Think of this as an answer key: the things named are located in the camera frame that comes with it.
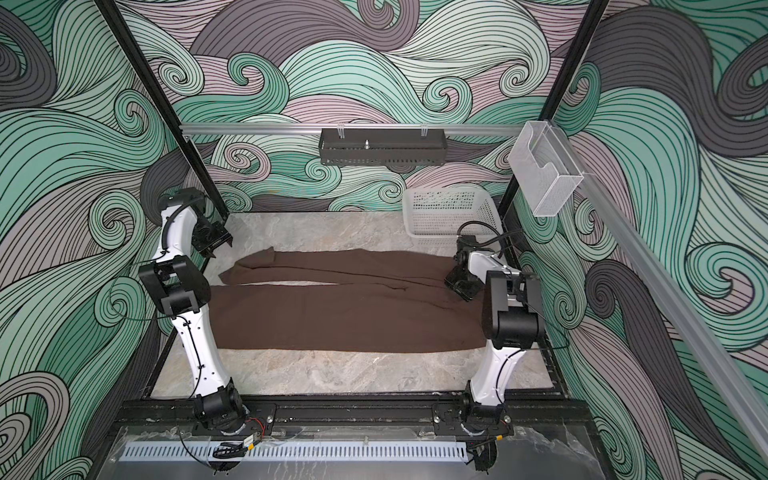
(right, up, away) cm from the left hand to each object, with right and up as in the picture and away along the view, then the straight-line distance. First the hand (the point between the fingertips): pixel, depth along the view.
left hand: (223, 243), depth 96 cm
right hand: (+78, -15, +1) cm, 79 cm away
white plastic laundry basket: (+73, +11, +23) cm, 77 cm away
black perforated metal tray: (+53, +32, 0) cm, 61 cm away
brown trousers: (+40, -18, -3) cm, 44 cm away
